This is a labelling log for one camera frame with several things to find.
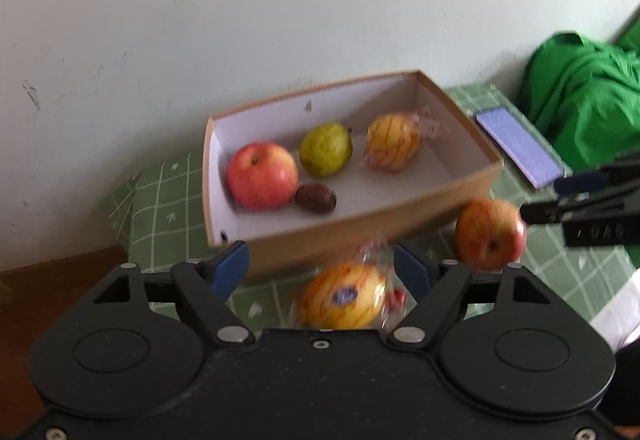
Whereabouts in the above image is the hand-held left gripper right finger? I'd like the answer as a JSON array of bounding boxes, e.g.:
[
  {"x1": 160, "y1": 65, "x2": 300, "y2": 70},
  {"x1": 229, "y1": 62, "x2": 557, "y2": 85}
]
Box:
[{"x1": 387, "y1": 244, "x2": 566, "y2": 351}]

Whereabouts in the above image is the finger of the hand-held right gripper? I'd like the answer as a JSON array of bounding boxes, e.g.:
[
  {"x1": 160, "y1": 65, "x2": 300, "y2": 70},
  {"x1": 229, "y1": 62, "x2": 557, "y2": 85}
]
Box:
[
  {"x1": 520, "y1": 185, "x2": 640, "y2": 226},
  {"x1": 554, "y1": 152, "x2": 640, "y2": 195}
]

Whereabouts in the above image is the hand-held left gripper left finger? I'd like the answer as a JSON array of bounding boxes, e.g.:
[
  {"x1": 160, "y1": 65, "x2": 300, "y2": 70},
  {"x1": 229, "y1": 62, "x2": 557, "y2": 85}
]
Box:
[{"x1": 75, "y1": 241, "x2": 256, "y2": 349}]

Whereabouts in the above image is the brown cardboard box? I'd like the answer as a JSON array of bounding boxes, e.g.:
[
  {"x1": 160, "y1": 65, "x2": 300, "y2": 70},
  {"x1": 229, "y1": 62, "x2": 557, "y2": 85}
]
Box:
[{"x1": 202, "y1": 70, "x2": 503, "y2": 278}]

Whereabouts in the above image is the red apple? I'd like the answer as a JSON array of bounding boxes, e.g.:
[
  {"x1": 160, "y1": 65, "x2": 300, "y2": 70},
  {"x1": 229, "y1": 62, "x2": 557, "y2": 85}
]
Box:
[
  {"x1": 455, "y1": 199, "x2": 527, "y2": 271},
  {"x1": 226, "y1": 141, "x2": 299, "y2": 212}
]

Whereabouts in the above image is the yellow pear blue sticker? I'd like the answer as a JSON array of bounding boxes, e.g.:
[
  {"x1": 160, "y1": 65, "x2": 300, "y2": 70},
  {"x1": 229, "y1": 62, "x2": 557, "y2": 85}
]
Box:
[{"x1": 292, "y1": 240, "x2": 416, "y2": 331}]

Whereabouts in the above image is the dark brown plum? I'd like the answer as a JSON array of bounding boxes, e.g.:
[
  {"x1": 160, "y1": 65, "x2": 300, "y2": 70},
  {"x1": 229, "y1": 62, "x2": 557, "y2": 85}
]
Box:
[{"x1": 295, "y1": 184, "x2": 337, "y2": 214}]

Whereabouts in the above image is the green pear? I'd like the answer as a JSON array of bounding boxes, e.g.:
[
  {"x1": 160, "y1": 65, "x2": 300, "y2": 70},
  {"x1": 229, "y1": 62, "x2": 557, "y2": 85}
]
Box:
[{"x1": 299, "y1": 122, "x2": 354, "y2": 178}]

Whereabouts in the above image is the smartphone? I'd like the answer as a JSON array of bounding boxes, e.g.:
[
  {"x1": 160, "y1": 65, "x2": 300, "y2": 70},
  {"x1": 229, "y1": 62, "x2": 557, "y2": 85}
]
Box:
[{"x1": 475, "y1": 106, "x2": 569, "y2": 189}]

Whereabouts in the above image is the bright green cloth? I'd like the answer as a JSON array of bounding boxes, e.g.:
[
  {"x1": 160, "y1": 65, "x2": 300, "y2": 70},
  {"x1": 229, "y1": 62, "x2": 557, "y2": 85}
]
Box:
[{"x1": 517, "y1": 10, "x2": 640, "y2": 171}]

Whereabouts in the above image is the green checked tablecloth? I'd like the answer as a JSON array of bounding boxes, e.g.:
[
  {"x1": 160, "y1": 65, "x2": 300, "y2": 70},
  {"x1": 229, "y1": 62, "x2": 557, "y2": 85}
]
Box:
[{"x1": 102, "y1": 85, "x2": 640, "y2": 346}]

